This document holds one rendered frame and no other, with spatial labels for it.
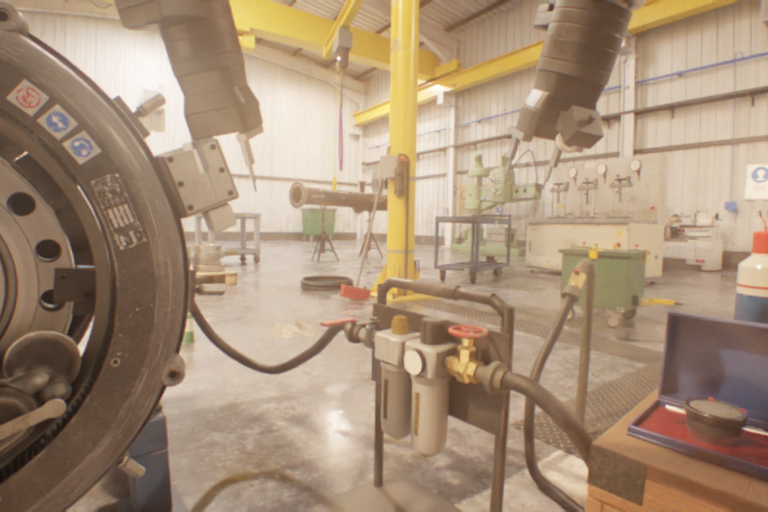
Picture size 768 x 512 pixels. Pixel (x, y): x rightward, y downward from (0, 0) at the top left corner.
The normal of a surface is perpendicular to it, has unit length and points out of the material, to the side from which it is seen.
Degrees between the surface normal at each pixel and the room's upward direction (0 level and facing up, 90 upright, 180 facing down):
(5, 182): 90
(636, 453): 0
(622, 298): 90
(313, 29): 90
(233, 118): 113
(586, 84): 122
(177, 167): 90
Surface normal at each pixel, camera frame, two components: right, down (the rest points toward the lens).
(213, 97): -0.13, 0.41
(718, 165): -0.82, 0.03
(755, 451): 0.02, -1.00
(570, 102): 0.10, 0.42
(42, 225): 0.65, 0.07
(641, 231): 0.41, 0.07
